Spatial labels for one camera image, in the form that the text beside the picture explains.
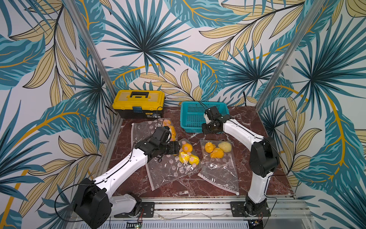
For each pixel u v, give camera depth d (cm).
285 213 74
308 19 73
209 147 91
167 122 100
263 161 50
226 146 92
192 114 113
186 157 86
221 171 86
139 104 101
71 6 67
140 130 103
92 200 38
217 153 93
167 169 87
